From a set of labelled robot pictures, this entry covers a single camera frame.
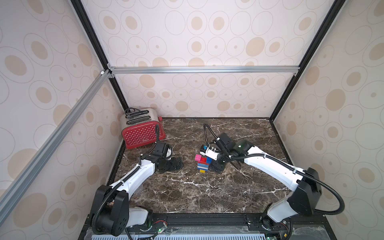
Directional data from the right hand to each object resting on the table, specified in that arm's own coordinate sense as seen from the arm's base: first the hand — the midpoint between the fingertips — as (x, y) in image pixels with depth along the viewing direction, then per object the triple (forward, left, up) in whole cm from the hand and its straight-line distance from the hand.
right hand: (217, 159), depth 81 cm
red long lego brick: (-1, +7, -1) cm, 7 cm away
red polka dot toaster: (+18, +48, +5) cm, 52 cm away
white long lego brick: (-2, +8, -6) cm, 10 cm away
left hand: (-1, +20, -5) cm, 21 cm away
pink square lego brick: (+1, +11, +1) cm, 11 cm away
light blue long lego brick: (-1, +7, -4) cm, 9 cm away
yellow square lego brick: (-1, +8, -12) cm, 14 cm away
